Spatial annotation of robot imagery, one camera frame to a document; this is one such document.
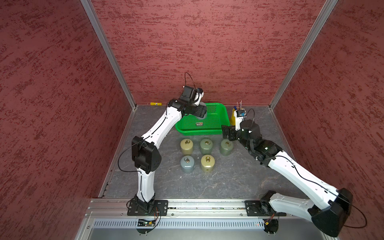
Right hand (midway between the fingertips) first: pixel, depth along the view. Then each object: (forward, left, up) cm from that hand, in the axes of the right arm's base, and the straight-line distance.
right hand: (229, 127), depth 76 cm
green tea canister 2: (-2, -1, -18) cm, 18 cm away
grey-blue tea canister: (-12, +23, -17) cm, 31 cm away
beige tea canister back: (-12, +12, -17) cm, 24 cm away
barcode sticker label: (+22, +15, -26) cm, 37 cm away
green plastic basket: (+29, +2, -25) cm, 38 cm away
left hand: (+13, +16, -1) cm, 21 cm away
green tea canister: (-1, +12, -18) cm, 21 cm away
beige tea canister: (0, +24, -17) cm, 30 cm away
